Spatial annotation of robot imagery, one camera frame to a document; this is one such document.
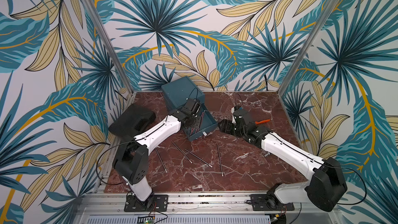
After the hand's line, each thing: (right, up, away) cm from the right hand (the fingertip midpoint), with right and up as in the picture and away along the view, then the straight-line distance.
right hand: (222, 124), depth 83 cm
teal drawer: (-8, -1, +15) cm, 17 cm away
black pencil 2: (-18, -20, +3) cm, 27 cm away
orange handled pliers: (+29, 0, +20) cm, 35 cm away
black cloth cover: (-54, +1, +13) cm, 56 cm away
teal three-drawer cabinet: (-25, +18, +8) cm, 32 cm away
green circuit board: (-37, -43, -11) cm, 58 cm away
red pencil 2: (-12, +2, -5) cm, 13 cm away
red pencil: (-11, +4, +12) cm, 17 cm away
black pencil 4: (-1, -21, +3) cm, 21 cm away
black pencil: (-37, -16, +7) cm, 41 cm away
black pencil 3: (-13, -19, +5) cm, 24 cm away
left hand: (-14, +1, +4) cm, 15 cm away
